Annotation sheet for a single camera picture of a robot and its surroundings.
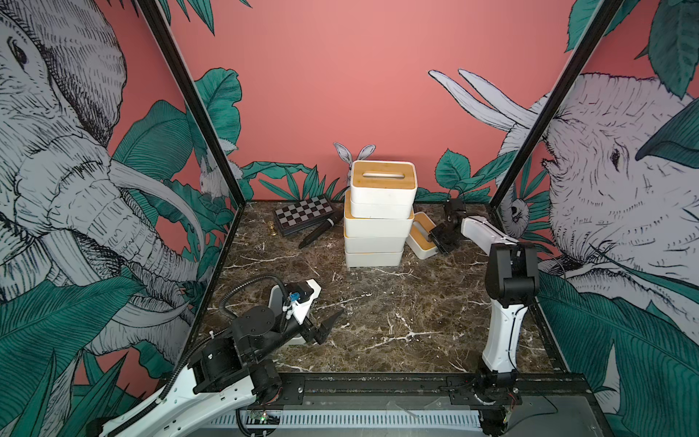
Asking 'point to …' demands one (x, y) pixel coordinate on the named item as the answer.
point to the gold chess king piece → (271, 231)
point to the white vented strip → (349, 419)
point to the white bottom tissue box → (365, 259)
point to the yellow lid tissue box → (374, 244)
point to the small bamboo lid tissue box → (418, 240)
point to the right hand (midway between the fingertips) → (429, 236)
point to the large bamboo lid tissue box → (364, 228)
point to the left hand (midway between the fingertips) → (330, 294)
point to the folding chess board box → (302, 215)
